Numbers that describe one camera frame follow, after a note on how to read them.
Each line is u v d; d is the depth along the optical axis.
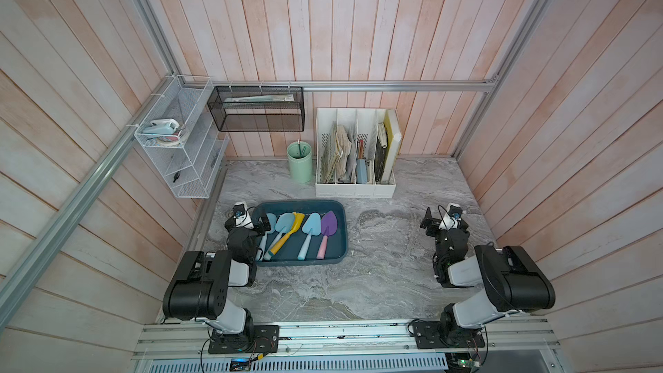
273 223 0.98
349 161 1.04
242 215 0.75
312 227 0.96
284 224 0.97
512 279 0.46
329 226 0.97
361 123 1.03
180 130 0.70
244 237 0.69
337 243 0.90
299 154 1.07
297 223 0.97
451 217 0.76
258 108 1.05
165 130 0.69
